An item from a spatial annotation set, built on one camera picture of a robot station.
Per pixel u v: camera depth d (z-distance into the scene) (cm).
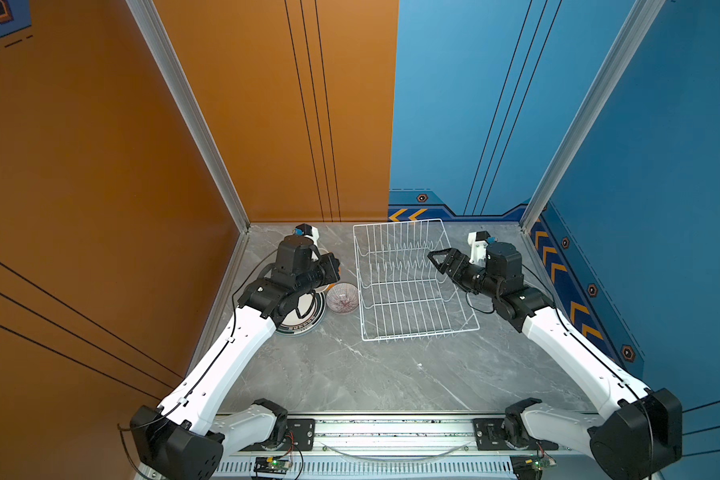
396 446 73
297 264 53
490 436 72
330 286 65
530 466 71
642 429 38
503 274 56
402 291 97
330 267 64
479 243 70
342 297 97
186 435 37
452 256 68
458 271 67
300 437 73
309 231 66
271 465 71
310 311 64
